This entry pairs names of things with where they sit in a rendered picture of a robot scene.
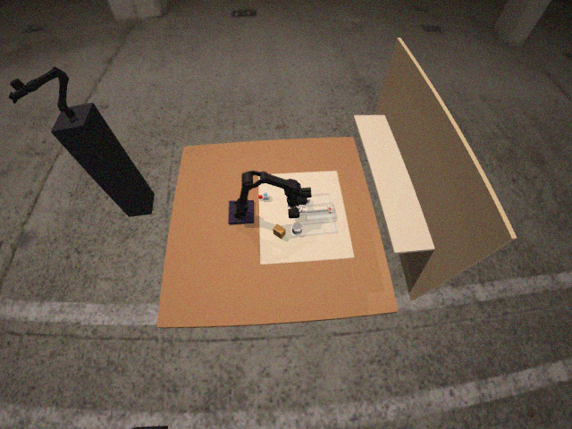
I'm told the brown cube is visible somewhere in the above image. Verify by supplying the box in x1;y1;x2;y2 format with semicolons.
273;224;285;239

